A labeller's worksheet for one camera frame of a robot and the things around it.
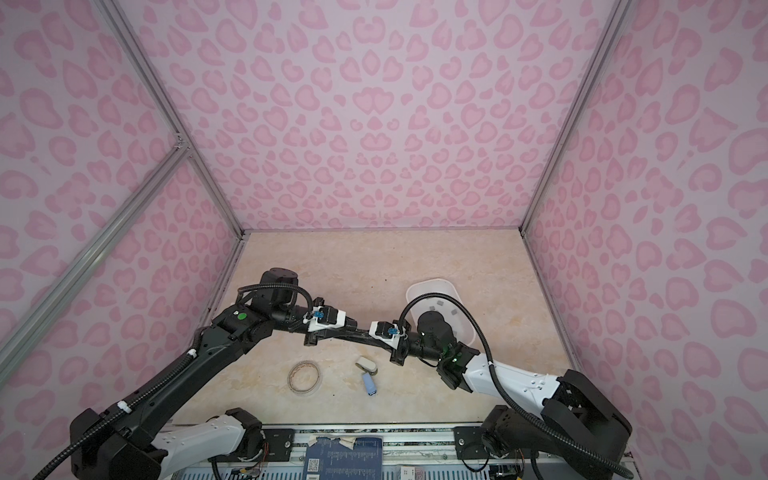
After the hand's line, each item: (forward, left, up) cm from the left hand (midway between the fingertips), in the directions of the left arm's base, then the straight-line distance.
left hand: (350, 316), depth 70 cm
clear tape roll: (-6, +16, -23) cm, 29 cm away
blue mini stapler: (-9, -3, -22) cm, 24 cm away
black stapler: (-3, -1, -4) cm, 5 cm away
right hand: (-1, -5, -7) cm, 8 cm away
